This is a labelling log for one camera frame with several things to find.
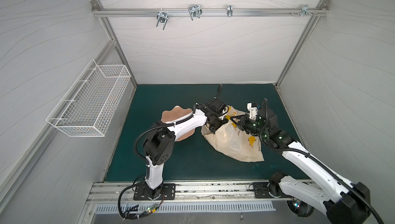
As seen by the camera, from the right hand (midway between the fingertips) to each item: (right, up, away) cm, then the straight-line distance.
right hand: (232, 114), depth 74 cm
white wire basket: (-67, +4, -6) cm, 67 cm away
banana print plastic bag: (-1, -11, -2) cm, 12 cm away
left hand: (0, -9, +9) cm, 13 cm away
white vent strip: (-27, -43, -4) cm, 51 cm away
